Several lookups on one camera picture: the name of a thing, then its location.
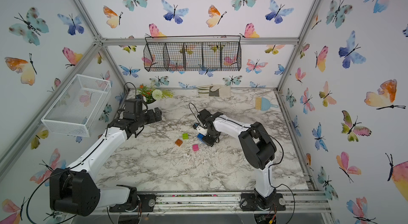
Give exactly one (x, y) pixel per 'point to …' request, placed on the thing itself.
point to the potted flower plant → (150, 95)
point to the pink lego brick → (195, 147)
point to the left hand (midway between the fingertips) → (155, 112)
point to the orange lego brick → (178, 142)
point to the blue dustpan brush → (263, 104)
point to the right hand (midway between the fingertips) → (211, 138)
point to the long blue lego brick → (201, 137)
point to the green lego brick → (185, 136)
